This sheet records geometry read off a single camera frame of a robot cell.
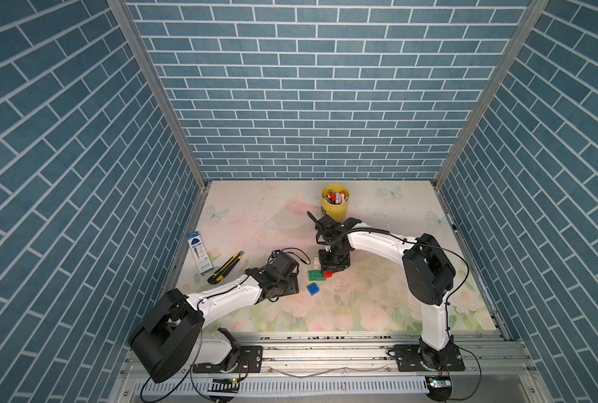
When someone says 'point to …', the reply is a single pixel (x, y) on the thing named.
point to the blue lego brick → (312, 289)
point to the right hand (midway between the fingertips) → (325, 272)
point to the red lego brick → (327, 274)
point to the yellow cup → (339, 211)
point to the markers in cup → (336, 198)
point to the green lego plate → (316, 275)
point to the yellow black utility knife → (223, 270)
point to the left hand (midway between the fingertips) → (297, 287)
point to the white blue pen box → (200, 252)
